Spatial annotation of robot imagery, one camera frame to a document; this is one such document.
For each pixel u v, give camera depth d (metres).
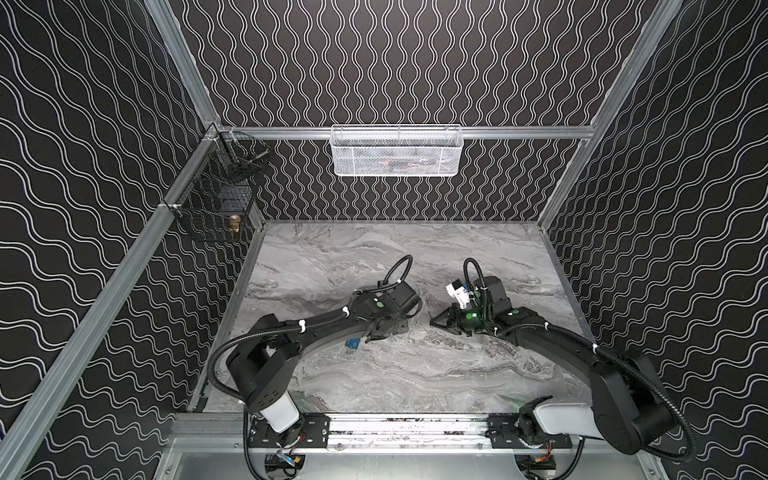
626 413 0.42
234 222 0.82
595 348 0.47
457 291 0.81
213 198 0.94
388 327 0.62
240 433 0.71
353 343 0.90
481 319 0.70
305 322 0.48
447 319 0.77
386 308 0.65
